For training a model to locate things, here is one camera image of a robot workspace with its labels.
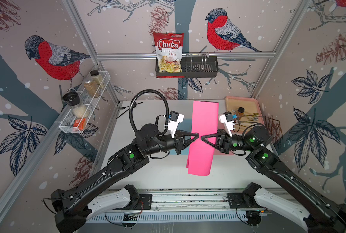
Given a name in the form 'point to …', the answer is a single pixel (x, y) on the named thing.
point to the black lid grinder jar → (80, 110)
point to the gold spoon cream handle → (254, 113)
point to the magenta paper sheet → (200, 156)
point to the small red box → (79, 123)
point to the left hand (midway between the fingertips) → (200, 136)
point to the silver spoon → (254, 118)
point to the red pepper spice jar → (241, 111)
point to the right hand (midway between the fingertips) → (203, 139)
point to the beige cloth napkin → (245, 112)
